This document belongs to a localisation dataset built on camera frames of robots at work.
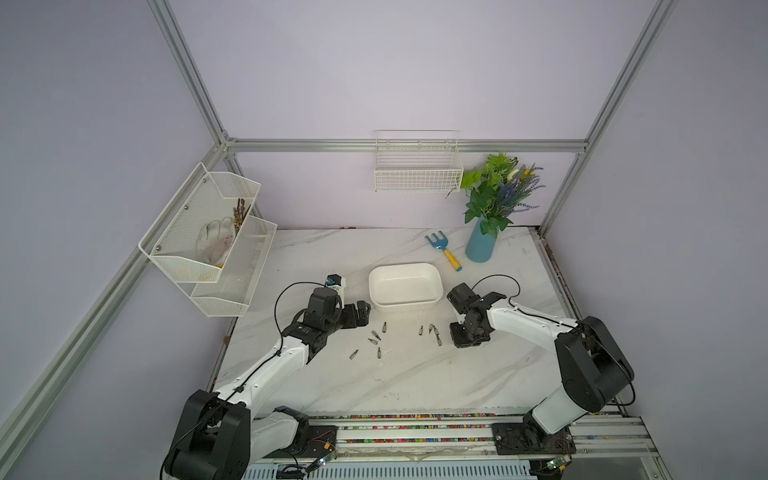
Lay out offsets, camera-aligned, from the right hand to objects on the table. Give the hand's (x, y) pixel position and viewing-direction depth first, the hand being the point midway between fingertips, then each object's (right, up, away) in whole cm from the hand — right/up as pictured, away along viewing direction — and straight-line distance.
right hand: (464, 343), depth 89 cm
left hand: (-33, +10, -3) cm, 35 cm away
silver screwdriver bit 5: (-10, +4, +4) cm, 11 cm away
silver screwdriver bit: (-33, -3, -1) cm, 34 cm away
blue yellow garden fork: (-2, +32, +25) cm, 41 cm away
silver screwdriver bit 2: (-26, -3, -1) cm, 26 cm away
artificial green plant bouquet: (+9, +46, -3) cm, 47 cm away
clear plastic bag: (-69, +31, -12) cm, 77 cm away
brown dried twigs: (-65, +38, -8) cm, 76 cm away
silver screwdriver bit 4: (-25, +3, +5) cm, 25 cm away
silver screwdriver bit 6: (-7, 0, +2) cm, 8 cm away
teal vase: (+10, +30, +17) cm, 36 cm away
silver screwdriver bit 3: (-28, 0, +1) cm, 28 cm away
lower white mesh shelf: (-73, +15, +4) cm, 75 cm away
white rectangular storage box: (-17, +16, +12) cm, 27 cm away
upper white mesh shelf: (-75, +31, -13) cm, 82 cm away
